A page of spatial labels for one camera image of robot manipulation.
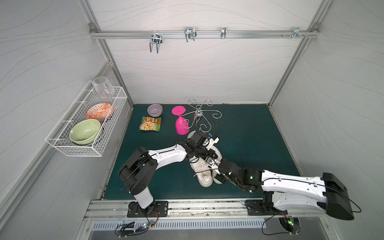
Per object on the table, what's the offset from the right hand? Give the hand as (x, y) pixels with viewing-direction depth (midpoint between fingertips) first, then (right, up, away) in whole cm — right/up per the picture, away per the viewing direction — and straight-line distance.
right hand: (214, 163), depth 78 cm
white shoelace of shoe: (-7, -4, +3) cm, 9 cm away
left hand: (+2, +2, +4) cm, 5 cm away
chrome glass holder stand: (-8, +26, 0) cm, 27 cm away
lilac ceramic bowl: (-41, +30, +34) cm, 61 cm away
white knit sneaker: (-5, -9, 0) cm, 11 cm away
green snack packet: (-43, +20, +29) cm, 56 cm away
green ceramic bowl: (-57, +18, -15) cm, 61 cm away
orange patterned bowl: (-56, +27, -6) cm, 62 cm away
